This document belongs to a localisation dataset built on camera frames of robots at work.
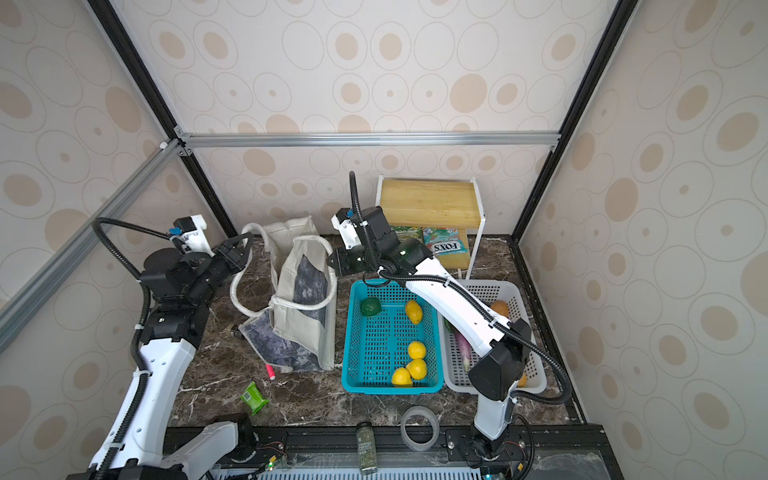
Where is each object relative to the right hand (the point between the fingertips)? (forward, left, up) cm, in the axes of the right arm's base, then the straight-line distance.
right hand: (327, 261), depth 71 cm
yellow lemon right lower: (-16, -22, -28) cm, 39 cm away
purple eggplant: (-8, -36, -29) cm, 47 cm away
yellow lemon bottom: (-18, -18, -28) cm, 37 cm away
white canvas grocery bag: (-11, +8, -13) cm, 18 cm away
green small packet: (-22, +22, -29) cm, 43 cm away
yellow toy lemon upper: (+1, -22, -26) cm, 35 cm away
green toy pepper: (+3, -9, -26) cm, 27 cm away
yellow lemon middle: (-11, -22, -27) cm, 37 cm away
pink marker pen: (-15, +20, -31) cm, 40 cm away
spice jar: (-35, -9, -28) cm, 45 cm away
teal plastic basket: (-8, -10, -31) cm, 34 cm away
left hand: (+1, +13, +9) cm, 16 cm away
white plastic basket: (-11, -35, -31) cm, 48 cm away
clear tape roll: (-27, -24, -30) cm, 47 cm away
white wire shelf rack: (+22, -29, -1) cm, 36 cm away
